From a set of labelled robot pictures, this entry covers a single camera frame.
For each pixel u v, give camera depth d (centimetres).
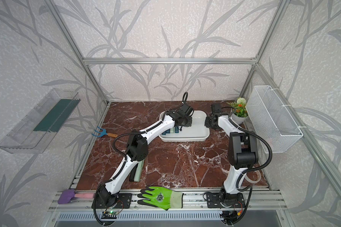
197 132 100
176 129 99
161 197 74
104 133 102
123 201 74
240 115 96
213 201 73
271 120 64
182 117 75
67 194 77
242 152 50
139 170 81
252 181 78
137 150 62
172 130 99
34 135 64
